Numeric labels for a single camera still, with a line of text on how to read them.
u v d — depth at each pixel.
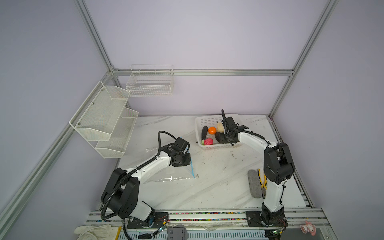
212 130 1.08
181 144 0.69
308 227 0.70
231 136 0.70
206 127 1.08
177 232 0.70
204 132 1.07
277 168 0.51
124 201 0.42
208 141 0.98
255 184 0.82
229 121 0.78
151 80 0.96
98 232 0.70
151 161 0.53
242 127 0.72
